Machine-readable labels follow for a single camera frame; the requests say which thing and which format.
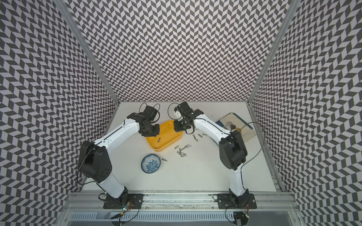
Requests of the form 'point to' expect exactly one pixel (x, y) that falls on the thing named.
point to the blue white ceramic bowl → (147, 157)
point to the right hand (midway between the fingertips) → (177, 129)
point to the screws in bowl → (152, 165)
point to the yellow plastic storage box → (168, 135)
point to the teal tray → (233, 119)
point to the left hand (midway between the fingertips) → (156, 134)
